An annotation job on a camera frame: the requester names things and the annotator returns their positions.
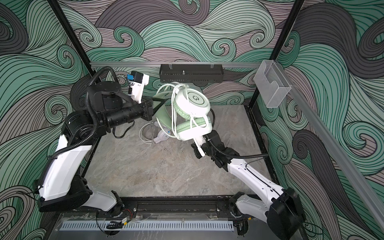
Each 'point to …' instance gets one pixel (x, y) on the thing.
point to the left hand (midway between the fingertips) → (164, 99)
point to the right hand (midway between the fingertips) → (193, 144)
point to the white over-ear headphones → (162, 133)
